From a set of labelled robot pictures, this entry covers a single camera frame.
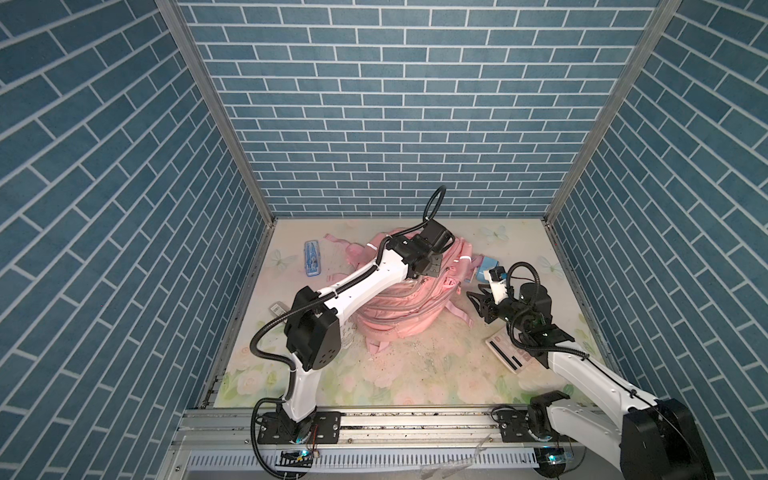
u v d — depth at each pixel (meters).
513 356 0.83
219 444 0.72
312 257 1.08
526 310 0.64
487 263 1.02
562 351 0.57
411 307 0.81
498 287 0.72
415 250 0.60
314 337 0.48
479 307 0.77
